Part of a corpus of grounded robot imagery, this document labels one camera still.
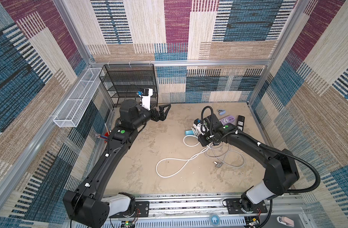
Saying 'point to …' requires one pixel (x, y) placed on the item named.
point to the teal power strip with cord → (190, 133)
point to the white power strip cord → (219, 165)
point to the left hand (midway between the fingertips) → (163, 103)
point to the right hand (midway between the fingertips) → (202, 140)
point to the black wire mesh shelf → (122, 81)
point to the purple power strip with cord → (227, 119)
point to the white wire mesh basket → (72, 110)
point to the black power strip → (240, 122)
